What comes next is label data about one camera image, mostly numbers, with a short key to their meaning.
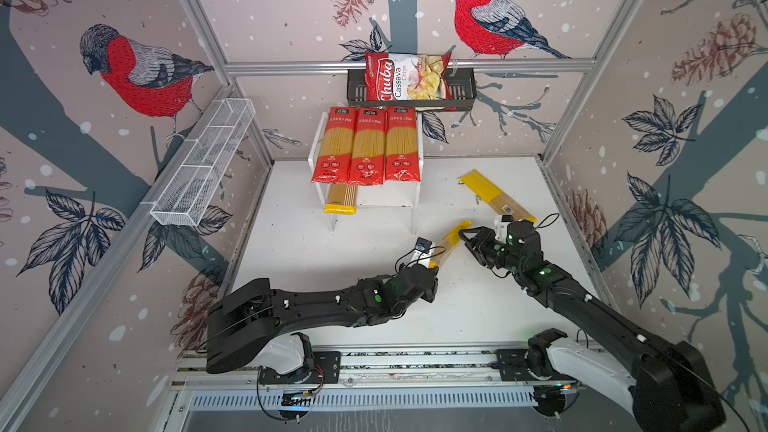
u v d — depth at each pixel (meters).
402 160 0.72
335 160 0.72
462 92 0.95
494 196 1.07
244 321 0.42
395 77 0.87
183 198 0.71
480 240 0.72
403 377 0.73
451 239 0.83
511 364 0.73
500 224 0.78
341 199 0.86
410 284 0.56
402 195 0.87
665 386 0.40
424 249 0.67
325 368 0.73
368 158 0.73
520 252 0.62
